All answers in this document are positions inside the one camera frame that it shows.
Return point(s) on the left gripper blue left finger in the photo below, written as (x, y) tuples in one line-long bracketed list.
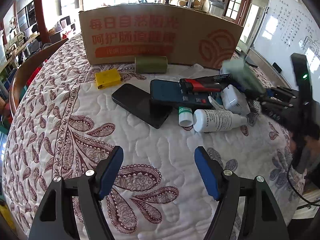
[(107, 171)]

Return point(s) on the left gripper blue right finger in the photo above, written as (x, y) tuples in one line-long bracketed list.
[(210, 172)]

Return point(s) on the white spray bottle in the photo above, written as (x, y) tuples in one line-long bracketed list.
[(208, 120)]

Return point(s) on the small white green bottle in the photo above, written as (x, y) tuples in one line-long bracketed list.
[(185, 117)]

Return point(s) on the white power adapter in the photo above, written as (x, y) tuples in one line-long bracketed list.
[(235, 101)]

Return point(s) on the green seaweed cracker packet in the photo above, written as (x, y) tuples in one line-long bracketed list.
[(244, 77)]

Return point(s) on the black smartphone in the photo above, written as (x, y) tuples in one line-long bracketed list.
[(138, 102)]

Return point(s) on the red black utility knife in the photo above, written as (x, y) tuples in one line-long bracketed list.
[(215, 83)]

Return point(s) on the dark blue remote device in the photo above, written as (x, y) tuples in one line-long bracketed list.
[(171, 93)]

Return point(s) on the yellow small box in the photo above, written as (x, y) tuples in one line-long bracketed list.
[(107, 78)]

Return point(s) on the olive green roll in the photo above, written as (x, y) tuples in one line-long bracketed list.
[(151, 64)]

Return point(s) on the brown wooden door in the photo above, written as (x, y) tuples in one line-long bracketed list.
[(236, 11)]

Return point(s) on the brown cardboard box orange print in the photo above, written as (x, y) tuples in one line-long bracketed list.
[(184, 36)]

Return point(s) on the wooden chair backrest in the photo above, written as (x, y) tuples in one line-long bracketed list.
[(25, 71)]

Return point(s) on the beige standing fan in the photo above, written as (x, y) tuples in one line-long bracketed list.
[(194, 4)]

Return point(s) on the whiteboard on wall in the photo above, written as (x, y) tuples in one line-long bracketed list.
[(289, 28)]

